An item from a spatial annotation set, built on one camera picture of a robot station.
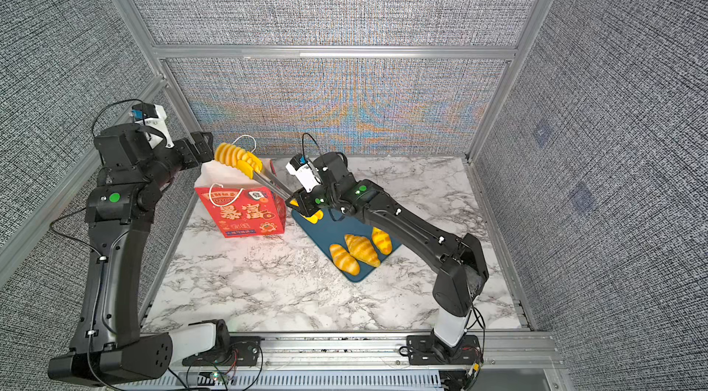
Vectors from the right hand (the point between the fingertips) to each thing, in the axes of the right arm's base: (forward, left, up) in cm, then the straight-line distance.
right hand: (290, 191), depth 72 cm
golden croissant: (-5, -19, -24) cm, 31 cm away
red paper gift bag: (+3, +19, -15) cm, 24 cm away
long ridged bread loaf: (+11, +17, +3) cm, 21 cm away
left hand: (+6, +20, +15) cm, 25 cm away
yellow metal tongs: (+5, +8, 0) cm, 9 cm away
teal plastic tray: (+3, -7, -28) cm, 30 cm away
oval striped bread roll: (-2, -26, -25) cm, 36 cm away
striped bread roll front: (-9, -14, -25) cm, 30 cm away
